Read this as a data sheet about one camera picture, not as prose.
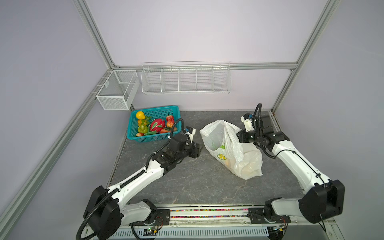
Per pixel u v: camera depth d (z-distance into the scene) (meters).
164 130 1.04
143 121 1.07
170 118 1.12
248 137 0.72
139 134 1.00
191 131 0.68
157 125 1.02
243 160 0.75
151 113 1.12
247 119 0.73
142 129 1.02
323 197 0.41
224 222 0.74
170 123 1.06
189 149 0.67
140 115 1.06
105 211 0.39
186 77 1.06
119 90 1.00
